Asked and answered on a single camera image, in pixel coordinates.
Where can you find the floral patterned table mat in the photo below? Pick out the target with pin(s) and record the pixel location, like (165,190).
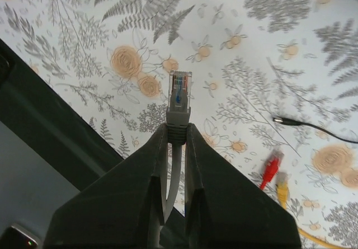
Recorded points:
(266,74)

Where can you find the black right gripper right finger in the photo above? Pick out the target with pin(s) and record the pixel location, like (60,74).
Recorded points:
(224,209)

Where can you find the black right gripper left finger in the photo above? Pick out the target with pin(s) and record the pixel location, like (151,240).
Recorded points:
(123,209)

